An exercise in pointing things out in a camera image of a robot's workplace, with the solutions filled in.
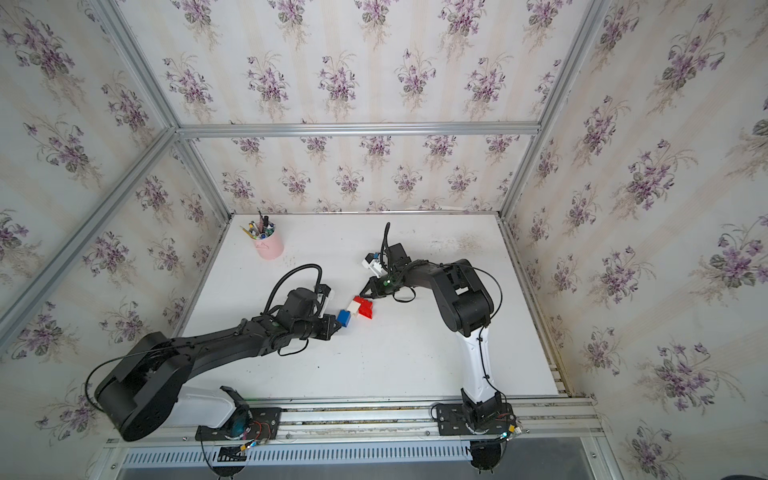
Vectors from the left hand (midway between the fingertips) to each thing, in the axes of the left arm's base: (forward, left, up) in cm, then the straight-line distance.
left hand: (344, 327), depth 86 cm
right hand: (+13, -6, -3) cm, 14 cm away
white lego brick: (+7, -3, -1) cm, 7 cm away
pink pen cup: (+28, +27, +3) cm, 39 cm away
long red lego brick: (+7, -6, -2) cm, 9 cm away
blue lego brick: (+4, +1, -2) cm, 5 cm away
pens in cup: (+34, +32, +5) cm, 47 cm away
